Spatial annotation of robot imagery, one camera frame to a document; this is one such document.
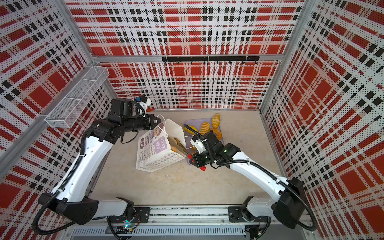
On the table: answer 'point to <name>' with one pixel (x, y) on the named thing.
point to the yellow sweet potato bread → (189, 130)
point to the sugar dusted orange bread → (174, 148)
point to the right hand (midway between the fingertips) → (192, 163)
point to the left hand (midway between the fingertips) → (160, 123)
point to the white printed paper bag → (154, 151)
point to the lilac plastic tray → (197, 123)
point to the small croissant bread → (215, 120)
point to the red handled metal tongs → (177, 145)
